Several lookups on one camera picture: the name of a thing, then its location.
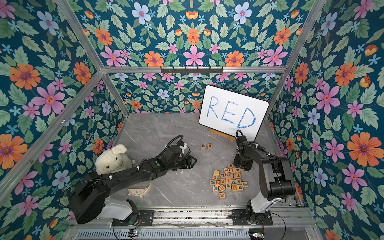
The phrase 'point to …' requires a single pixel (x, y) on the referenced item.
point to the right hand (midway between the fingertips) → (243, 165)
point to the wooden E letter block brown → (209, 146)
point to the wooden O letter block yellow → (216, 172)
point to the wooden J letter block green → (244, 184)
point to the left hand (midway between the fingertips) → (196, 160)
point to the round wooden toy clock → (141, 192)
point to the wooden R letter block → (203, 146)
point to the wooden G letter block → (230, 165)
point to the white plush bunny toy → (113, 160)
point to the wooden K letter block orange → (222, 195)
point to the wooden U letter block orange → (234, 188)
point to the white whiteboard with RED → (230, 111)
